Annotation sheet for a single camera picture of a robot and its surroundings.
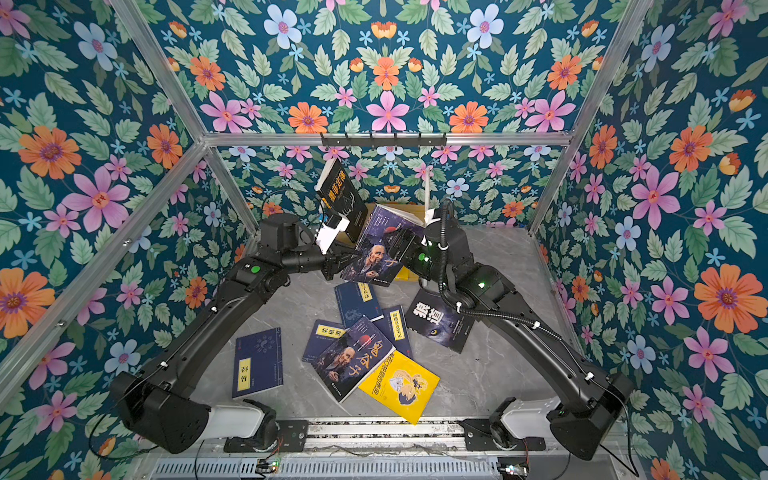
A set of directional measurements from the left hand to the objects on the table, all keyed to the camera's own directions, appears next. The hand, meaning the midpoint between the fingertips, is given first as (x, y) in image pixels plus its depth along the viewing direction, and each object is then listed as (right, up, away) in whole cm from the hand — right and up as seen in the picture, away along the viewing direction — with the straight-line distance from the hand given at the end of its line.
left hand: (360, 250), depth 69 cm
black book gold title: (-8, +17, +12) cm, 23 cm away
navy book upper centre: (-6, -16, +29) cm, 34 cm away
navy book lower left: (-15, -26, +21) cm, 37 cm away
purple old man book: (-4, -31, +15) cm, 34 cm away
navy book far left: (-32, -32, +16) cm, 48 cm away
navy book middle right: (+7, -23, +21) cm, 32 cm away
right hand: (+9, +3, -3) cm, 10 cm away
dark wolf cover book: (+21, -22, +24) cm, 39 cm away
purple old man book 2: (+2, -2, +3) cm, 5 cm away
